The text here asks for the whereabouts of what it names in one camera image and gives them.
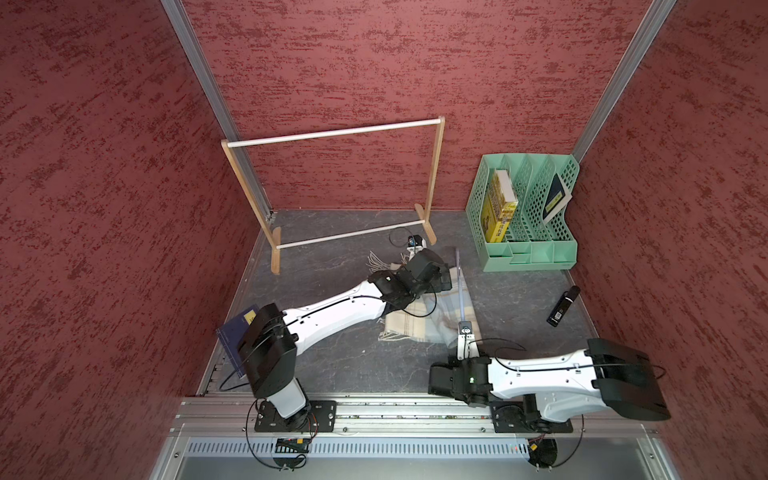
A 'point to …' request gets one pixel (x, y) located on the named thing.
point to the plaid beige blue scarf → (432, 317)
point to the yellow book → (499, 205)
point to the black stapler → (562, 306)
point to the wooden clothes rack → (273, 235)
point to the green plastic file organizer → (517, 212)
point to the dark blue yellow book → (558, 196)
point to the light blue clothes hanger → (459, 285)
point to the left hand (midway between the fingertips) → (433, 279)
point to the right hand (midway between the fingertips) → (464, 356)
